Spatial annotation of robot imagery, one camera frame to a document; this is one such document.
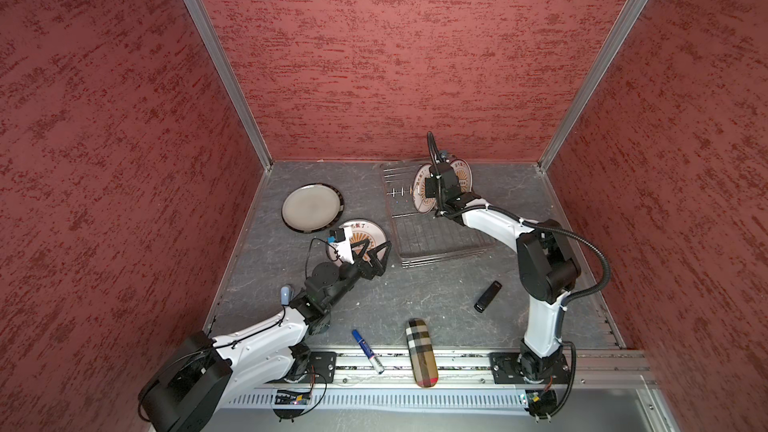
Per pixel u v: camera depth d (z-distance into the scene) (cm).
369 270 69
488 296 85
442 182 72
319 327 63
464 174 100
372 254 68
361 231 98
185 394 41
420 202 101
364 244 81
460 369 76
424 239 97
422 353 74
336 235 68
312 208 104
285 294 83
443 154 81
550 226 53
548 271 51
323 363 75
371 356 75
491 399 71
